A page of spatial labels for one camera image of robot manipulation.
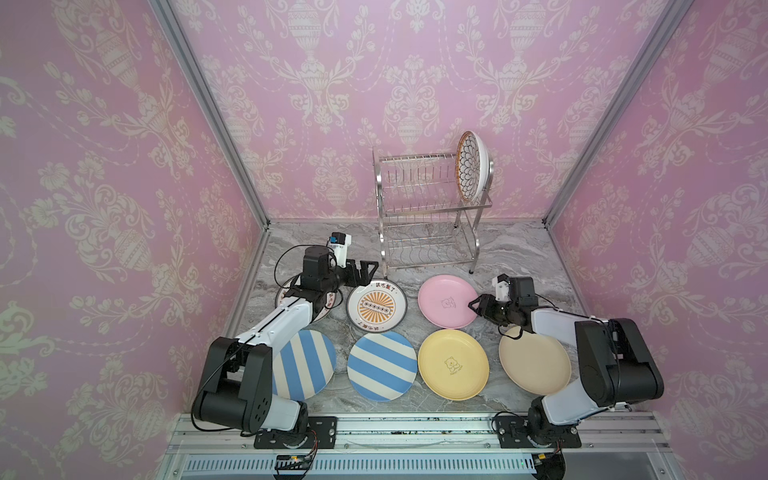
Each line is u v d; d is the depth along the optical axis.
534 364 0.83
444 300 0.98
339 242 0.76
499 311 0.83
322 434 0.74
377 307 0.97
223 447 0.73
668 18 0.69
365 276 0.78
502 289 0.87
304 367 0.85
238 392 0.43
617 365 0.46
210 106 0.86
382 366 0.85
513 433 0.73
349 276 0.78
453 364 0.85
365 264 0.77
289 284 0.68
